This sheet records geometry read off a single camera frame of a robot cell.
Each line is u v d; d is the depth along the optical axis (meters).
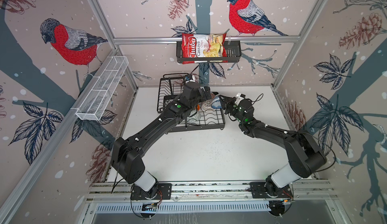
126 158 0.41
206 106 1.04
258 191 0.73
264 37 0.95
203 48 0.88
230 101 0.75
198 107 1.01
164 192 0.73
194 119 1.00
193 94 0.59
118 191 0.75
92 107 0.70
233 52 0.95
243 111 0.66
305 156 0.45
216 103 0.90
